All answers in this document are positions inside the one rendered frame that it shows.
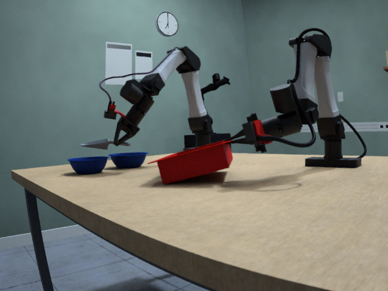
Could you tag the blue bowl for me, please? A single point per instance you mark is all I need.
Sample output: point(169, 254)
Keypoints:
point(85, 166)
point(128, 160)

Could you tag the red box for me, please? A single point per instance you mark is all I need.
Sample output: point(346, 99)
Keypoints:
point(194, 162)

